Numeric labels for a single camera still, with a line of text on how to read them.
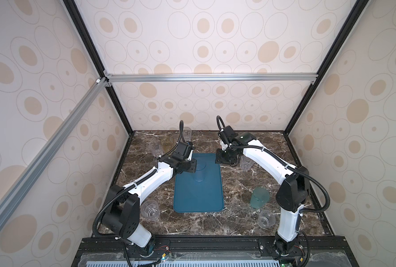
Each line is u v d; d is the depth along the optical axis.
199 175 0.93
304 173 0.47
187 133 1.14
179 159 0.66
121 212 0.43
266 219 0.81
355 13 0.69
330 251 0.73
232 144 0.62
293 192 0.48
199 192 0.91
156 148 1.07
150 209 0.84
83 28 0.73
